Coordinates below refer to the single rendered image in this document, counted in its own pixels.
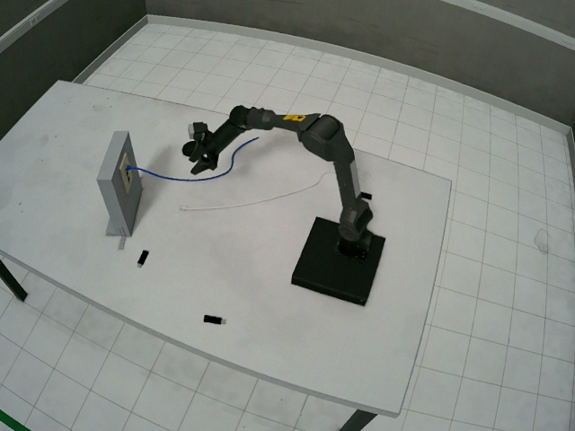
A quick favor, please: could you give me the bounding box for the beige wall plate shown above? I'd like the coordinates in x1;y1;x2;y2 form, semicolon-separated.
119;153;133;194

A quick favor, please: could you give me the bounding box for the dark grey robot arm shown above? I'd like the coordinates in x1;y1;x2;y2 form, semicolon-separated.
188;105;374;263

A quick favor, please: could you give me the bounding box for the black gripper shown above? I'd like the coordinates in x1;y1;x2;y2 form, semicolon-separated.
189;132;228;175

